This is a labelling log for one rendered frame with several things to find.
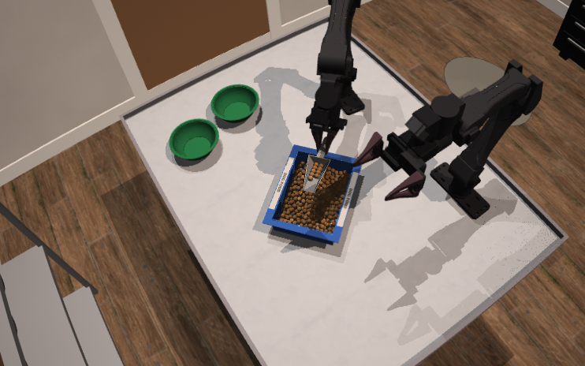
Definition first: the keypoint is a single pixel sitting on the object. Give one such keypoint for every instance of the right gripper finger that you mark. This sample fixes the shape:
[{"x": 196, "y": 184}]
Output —
[
  {"x": 328, "y": 140},
  {"x": 318, "y": 139}
]

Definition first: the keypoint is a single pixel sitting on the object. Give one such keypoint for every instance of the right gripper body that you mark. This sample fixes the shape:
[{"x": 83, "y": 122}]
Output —
[{"x": 333, "y": 128}]

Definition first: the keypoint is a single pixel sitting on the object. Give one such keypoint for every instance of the dark grey table edge lip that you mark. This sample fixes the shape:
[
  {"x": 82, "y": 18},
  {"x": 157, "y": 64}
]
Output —
[{"x": 493, "y": 165}]

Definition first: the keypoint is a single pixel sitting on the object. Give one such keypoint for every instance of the green bowl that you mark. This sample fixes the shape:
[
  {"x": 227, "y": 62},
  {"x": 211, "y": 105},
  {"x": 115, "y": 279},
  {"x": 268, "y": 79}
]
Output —
[
  {"x": 194, "y": 137},
  {"x": 235, "y": 102}
]

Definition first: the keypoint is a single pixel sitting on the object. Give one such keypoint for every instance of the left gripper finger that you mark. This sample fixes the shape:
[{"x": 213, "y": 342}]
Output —
[
  {"x": 412, "y": 185},
  {"x": 372, "y": 150}
]

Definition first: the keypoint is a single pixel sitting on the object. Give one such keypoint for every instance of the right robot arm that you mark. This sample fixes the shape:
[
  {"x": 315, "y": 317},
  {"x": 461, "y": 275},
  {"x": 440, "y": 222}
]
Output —
[{"x": 335, "y": 87}]

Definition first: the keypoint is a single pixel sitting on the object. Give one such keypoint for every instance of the grey scoop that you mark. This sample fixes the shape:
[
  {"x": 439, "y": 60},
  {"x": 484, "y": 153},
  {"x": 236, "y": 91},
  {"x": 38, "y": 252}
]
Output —
[{"x": 311, "y": 186}]

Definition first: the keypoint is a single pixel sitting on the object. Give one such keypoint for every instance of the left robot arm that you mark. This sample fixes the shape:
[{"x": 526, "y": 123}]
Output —
[{"x": 432, "y": 127}]

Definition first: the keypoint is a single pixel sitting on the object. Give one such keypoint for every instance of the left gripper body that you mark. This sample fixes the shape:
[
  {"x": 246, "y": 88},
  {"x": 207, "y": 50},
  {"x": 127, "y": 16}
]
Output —
[{"x": 399, "y": 155}]

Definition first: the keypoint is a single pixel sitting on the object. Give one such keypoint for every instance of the blue dog food box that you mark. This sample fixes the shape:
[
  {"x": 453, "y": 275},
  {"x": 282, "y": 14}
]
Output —
[{"x": 339, "y": 163}]

